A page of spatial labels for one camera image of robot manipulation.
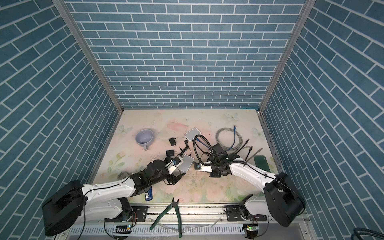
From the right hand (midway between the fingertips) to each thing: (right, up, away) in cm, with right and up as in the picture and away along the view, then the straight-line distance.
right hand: (206, 165), depth 86 cm
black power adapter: (-22, +12, +13) cm, 28 cm away
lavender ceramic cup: (-41, +15, +14) cm, 46 cm away
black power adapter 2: (-23, +5, +9) cm, 25 cm away
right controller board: (+22, -29, -12) cm, 38 cm away
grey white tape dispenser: (-48, -5, -2) cm, 48 cm away
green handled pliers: (-17, -18, -10) cm, 26 cm away
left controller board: (-41, -27, -14) cm, 51 cm away
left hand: (-14, 0, -4) cm, 15 cm away
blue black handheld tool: (-30, -12, -9) cm, 34 cm away
